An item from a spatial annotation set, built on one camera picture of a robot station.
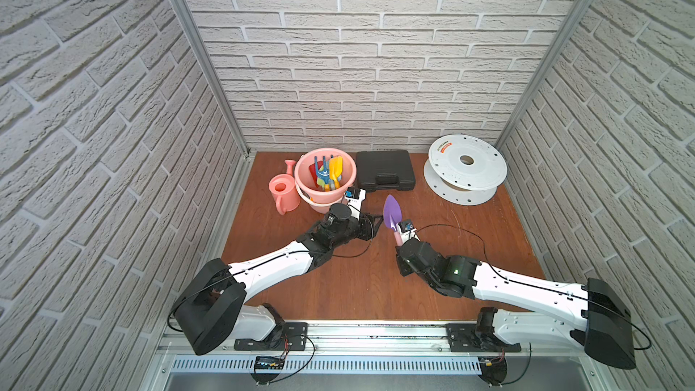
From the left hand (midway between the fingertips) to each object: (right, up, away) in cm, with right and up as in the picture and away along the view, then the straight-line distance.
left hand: (371, 207), depth 81 cm
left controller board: (-29, -42, -9) cm, 52 cm away
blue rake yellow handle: (-16, +11, +16) cm, 25 cm away
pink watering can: (-30, +5, +11) cm, 33 cm away
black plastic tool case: (+8, +13, +34) cm, 37 cm away
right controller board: (+32, -42, -12) cm, 54 cm away
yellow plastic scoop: (-12, +12, +16) cm, 24 cm away
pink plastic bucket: (-17, +2, +6) cm, 18 cm away
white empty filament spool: (+37, +12, +20) cm, 44 cm away
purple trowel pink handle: (+6, -3, -2) cm, 7 cm away
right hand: (+9, -12, -1) cm, 16 cm away
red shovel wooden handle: (-21, +11, +16) cm, 29 cm away
